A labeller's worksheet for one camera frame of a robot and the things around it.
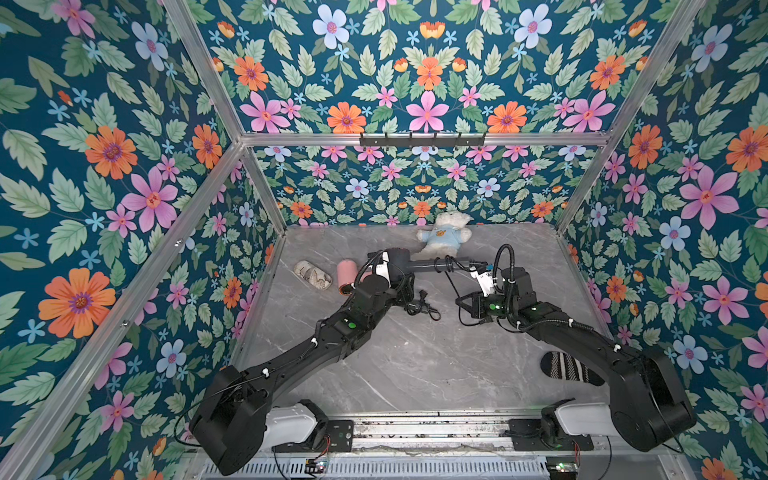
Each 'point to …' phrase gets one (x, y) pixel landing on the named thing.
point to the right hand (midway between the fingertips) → (464, 295)
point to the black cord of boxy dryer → (485, 322)
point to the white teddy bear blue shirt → (443, 240)
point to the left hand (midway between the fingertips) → (408, 274)
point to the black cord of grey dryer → (416, 306)
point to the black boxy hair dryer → (401, 265)
